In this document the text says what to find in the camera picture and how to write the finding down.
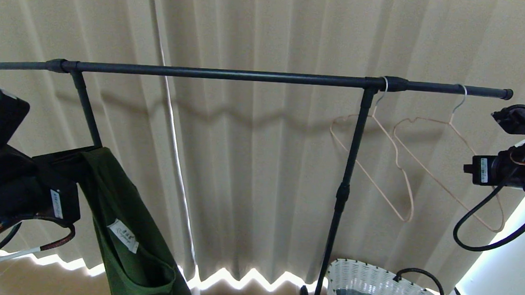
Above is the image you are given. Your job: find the beige curtain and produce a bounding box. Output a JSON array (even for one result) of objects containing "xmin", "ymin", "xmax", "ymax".
[{"xmin": 0, "ymin": 0, "xmax": 525, "ymax": 295}]

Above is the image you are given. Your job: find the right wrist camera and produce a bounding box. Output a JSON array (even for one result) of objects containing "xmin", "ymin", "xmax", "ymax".
[{"xmin": 490, "ymin": 102, "xmax": 525, "ymax": 137}]

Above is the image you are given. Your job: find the black clothes rack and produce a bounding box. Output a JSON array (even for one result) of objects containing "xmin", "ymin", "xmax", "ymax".
[{"xmin": 0, "ymin": 55, "xmax": 515, "ymax": 295}]

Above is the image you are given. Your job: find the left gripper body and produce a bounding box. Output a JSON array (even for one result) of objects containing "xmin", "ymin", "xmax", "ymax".
[{"xmin": 0, "ymin": 141, "xmax": 95, "ymax": 257}]

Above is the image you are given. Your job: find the pink clothes hanger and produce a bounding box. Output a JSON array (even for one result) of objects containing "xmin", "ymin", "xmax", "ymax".
[
  {"xmin": 324, "ymin": 85, "xmax": 421, "ymax": 224},
  {"xmin": 388, "ymin": 82, "xmax": 514, "ymax": 234}
]

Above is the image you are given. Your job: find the white laundry basket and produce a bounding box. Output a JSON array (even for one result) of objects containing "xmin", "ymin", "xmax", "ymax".
[{"xmin": 325, "ymin": 257, "xmax": 468, "ymax": 295}]

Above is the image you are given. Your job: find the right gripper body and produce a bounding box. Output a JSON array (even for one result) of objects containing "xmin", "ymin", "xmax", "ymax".
[{"xmin": 462, "ymin": 148, "xmax": 525, "ymax": 196}]

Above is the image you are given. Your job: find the green long-sleeved shirt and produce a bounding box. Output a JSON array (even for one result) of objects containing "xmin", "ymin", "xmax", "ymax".
[{"xmin": 72, "ymin": 145, "xmax": 205, "ymax": 295}]

